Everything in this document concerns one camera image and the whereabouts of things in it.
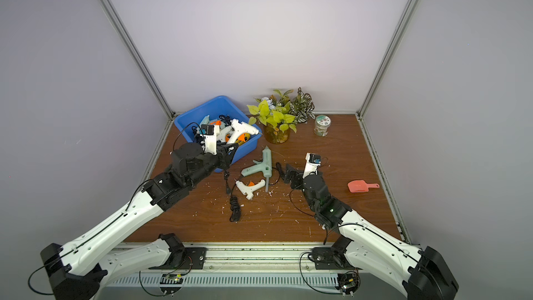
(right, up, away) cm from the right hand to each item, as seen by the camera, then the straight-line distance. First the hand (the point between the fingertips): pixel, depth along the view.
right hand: (296, 163), depth 77 cm
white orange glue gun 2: (-20, -13, +11) cm, 26 cm away
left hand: (-21, +8, -9) cm, 25 cm away
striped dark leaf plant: (+4, +23, +15) cm, 28 cm away
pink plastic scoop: (+31, -13, +13) cm, 36 cm away
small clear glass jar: (+17, +16, +28) cm, 36 cm away
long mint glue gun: (-13, -4, +17) cm, 21 cm away
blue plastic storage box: (-40, +26, +36) cm, 60 cm away
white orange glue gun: (-20, +13, -8) cm, 25 cm away
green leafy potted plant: (-9, +21, +11) cm, 25 cm away
